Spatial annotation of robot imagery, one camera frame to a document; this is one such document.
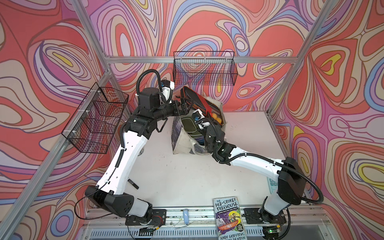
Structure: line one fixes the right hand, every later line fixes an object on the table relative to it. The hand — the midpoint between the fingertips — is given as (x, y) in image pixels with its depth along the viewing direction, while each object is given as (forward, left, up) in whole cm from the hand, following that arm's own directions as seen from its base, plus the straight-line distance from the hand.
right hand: (208, 116), depth 75 cm
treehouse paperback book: (-43, -8, -30) cm, 53 cm away
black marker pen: (-22, +43, -31) cm, 58 cm away
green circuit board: (-44, +33, -33) cm, 64 cm away
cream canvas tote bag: (-6, +14, -15) cm, 21 cm away
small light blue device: (-38, +13, -29) cm, 50 cm away
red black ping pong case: (+8, -3, -3) cm, 9 cm away
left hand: (-3, +9, +11) cm, 15 cm away
